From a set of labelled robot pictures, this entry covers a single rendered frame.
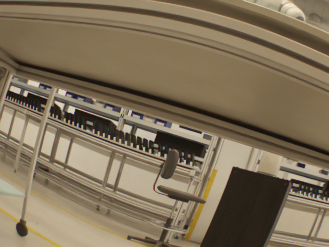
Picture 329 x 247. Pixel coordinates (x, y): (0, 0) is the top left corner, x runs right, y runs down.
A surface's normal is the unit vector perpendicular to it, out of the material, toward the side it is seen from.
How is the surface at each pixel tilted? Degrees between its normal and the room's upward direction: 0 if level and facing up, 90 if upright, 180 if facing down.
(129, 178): 90
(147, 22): 90
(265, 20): 180
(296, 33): 180
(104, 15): 90
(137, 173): 90
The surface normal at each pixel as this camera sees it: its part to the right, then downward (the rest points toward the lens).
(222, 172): -0.20, -0.18
